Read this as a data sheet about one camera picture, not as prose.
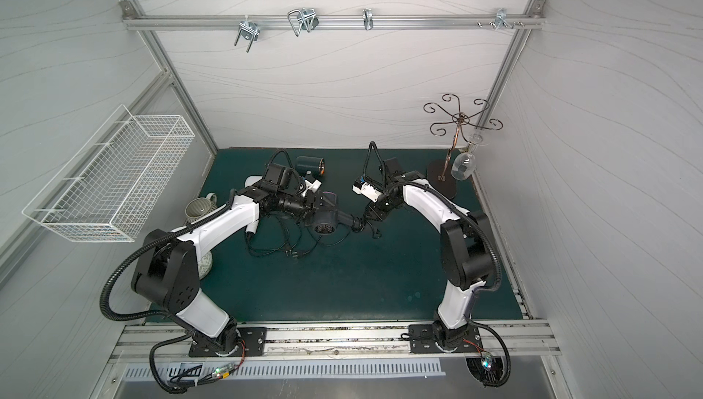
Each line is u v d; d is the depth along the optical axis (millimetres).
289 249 906
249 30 785
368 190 815
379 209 800
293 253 889
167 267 446
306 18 766
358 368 703
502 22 776
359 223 839
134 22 768
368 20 783
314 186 813
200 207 984
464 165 883
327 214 758
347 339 755
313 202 726
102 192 665
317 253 912
